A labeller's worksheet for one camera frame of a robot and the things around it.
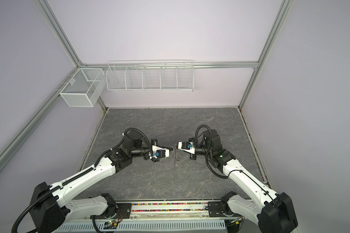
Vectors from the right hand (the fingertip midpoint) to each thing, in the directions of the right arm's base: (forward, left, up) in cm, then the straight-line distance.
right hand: (178, 143), depth 73 cm
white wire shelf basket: (+50, +19, +7) cm, 54 cm away
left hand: (-3, +4, +2) cm, 5 cm away
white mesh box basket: (+44, +64, +1) cm, 78 cm away
